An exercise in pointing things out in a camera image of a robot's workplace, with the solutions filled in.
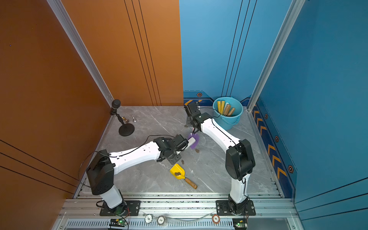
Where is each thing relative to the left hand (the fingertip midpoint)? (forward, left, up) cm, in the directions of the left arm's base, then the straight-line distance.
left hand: (175, 153), depth 85 cm
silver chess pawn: (+31, +36, -8) cm, 48 cm away
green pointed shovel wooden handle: (+34, -35, +4) cm, 49 cm away
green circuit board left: (-33, +27, -9) cm, 44 cm away
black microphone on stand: (+20, +37, -4) cm, 43 cm away
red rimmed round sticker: (-31, -22, -8) cm, 39 cm away
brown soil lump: (+2, -13, 0) cm, 13 cm away
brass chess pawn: (+30, +40, -5) cm, 51 cm away
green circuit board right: (-33, -34, -10) cm, 48 cm away
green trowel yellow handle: (+35, -29, +6) cm, 46 cm away
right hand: (+19, -11, +8) cm, 24 cm away
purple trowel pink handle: (+9, -13, +3) cm, 16 cm away
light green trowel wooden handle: (+34, -39, +1) cm, 51 cm away
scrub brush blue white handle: (+6, -9, +5) cm, 12 cm away
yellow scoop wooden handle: (-6, -1, -7) cm, 9 cm away
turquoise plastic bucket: (+18, -33, +7) cm, 38 cm away
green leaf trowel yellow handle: (+36, -32, +6) cm, 49 cm away
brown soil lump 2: (-2, -4, -8) cm, 9 cm away
